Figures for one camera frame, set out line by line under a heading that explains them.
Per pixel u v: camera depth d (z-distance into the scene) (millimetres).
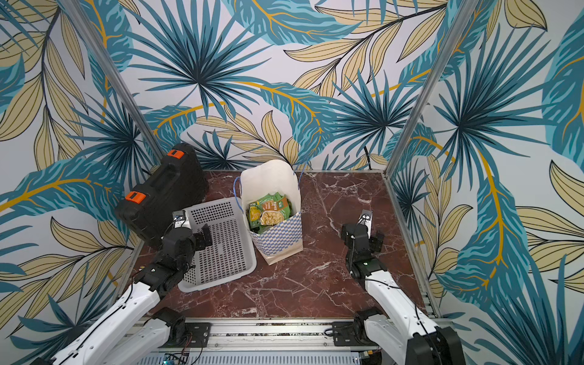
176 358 719
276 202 975
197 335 716
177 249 573
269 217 907
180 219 663
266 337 748
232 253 903
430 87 858
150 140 1042
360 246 624
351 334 734
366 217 733
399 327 464
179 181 863
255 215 927
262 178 899
